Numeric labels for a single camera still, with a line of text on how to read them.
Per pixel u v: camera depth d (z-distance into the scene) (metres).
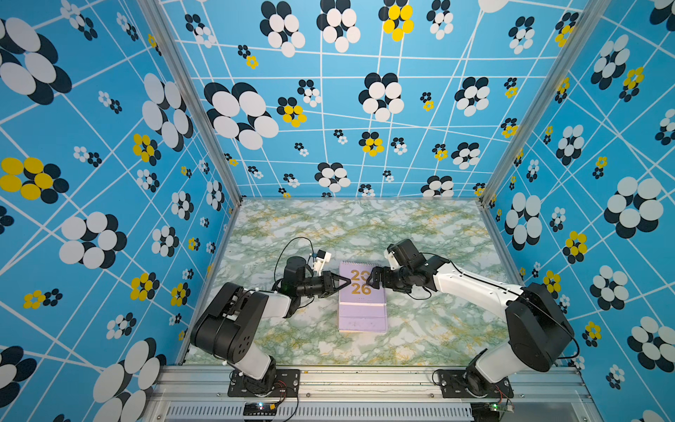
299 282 0.73
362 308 0.82
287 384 0.73
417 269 0.66
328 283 0.77
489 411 0.69
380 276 0.77
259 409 0.72
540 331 0.43
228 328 0.46
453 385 0.72
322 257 0.83
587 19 0.69
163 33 0.72
